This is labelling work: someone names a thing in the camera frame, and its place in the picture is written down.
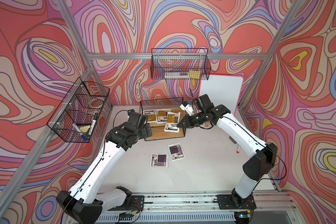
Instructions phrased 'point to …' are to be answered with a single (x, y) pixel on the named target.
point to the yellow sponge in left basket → (85, 129)
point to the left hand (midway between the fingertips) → (143, 130)
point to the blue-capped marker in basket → (82, 136)
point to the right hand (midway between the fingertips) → (179, 129)
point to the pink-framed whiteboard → (223, 89)
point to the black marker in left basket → (93, 124)
